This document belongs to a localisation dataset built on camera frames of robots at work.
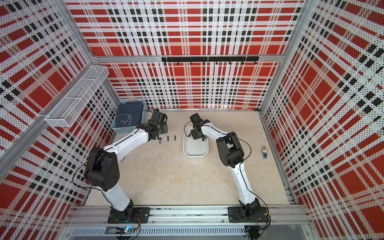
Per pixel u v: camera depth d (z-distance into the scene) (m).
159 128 0.73
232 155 0.61
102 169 0.47
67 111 0.70
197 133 0.91
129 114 1.08
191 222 0.73
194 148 0.98
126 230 0.69
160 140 1.01
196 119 0.86
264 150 0.95
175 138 1.04
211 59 0.89
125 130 1.04
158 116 0.72
